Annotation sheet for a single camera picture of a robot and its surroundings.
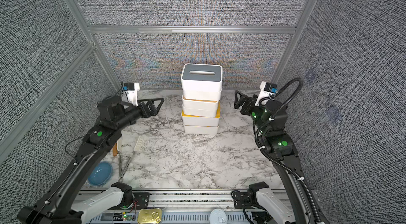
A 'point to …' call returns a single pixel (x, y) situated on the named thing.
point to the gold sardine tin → (149, 216)
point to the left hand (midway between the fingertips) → (160, 97)
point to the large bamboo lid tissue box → (201, 130)
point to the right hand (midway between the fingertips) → (245, 89)
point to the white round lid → (218, 216)
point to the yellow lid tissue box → (188, 120)
